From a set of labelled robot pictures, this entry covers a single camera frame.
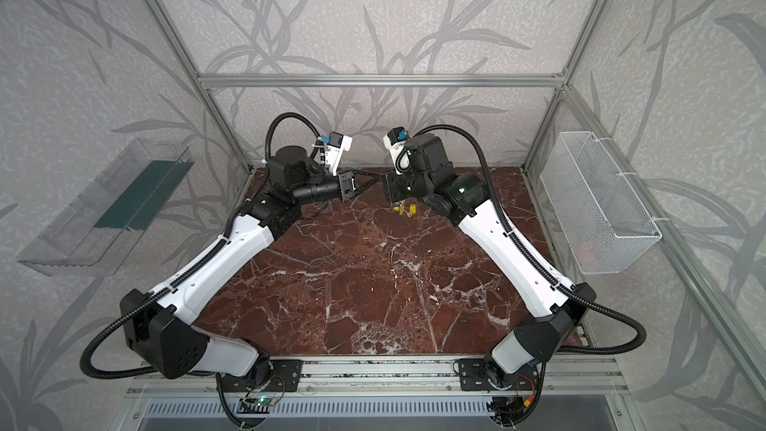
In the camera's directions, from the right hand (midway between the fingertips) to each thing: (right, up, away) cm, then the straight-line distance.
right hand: (384, 167), depth 69 cm
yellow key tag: (+8, -12, +40) cm, 42 cm away
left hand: (0, -2, -4) cm, 4 cm away
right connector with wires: (+30, -60, +3) cm, 67 cm away
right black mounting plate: (+24, -51, +4) cm, 57 cm away
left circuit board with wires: (-29, -56, +3) cm, 63 cm away
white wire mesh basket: (+47, -13, -8) cm, 49 cm away
